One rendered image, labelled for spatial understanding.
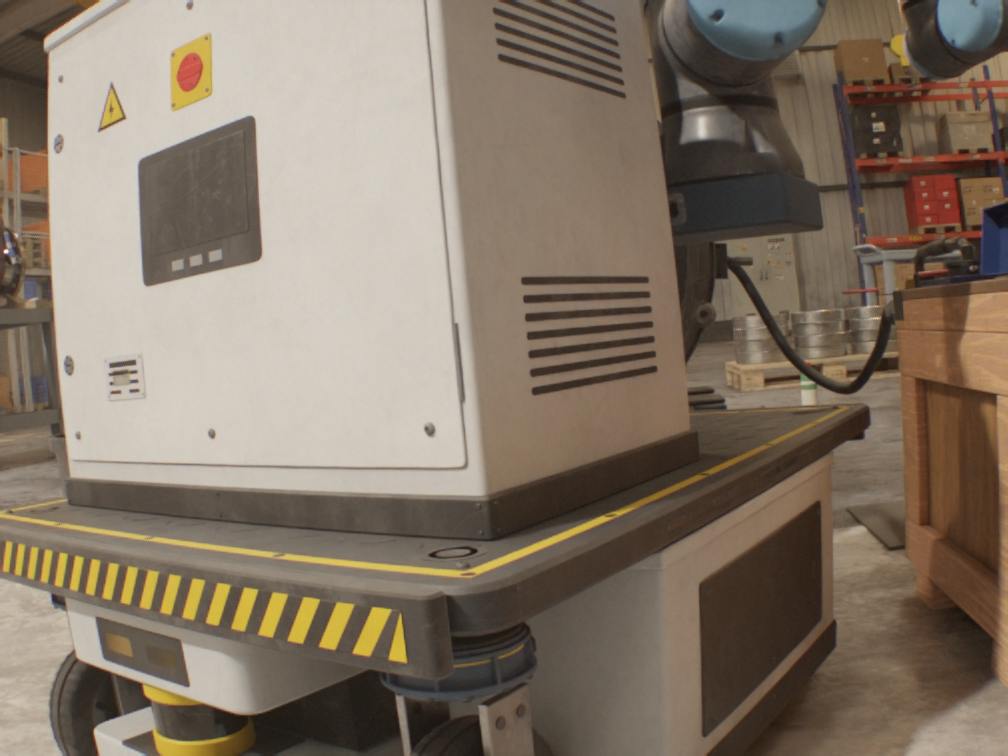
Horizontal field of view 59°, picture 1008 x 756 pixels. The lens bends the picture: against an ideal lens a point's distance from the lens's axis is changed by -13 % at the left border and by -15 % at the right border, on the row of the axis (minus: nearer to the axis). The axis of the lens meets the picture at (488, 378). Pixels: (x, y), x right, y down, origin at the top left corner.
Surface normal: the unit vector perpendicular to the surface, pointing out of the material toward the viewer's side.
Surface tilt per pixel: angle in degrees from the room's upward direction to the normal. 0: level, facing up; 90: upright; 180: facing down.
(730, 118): 70
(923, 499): 90
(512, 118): 90
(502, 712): 90
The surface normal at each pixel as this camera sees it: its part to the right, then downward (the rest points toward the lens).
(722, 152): -0.28, -0.28
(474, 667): 0.31, 0.01
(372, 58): -0.58, 0.09
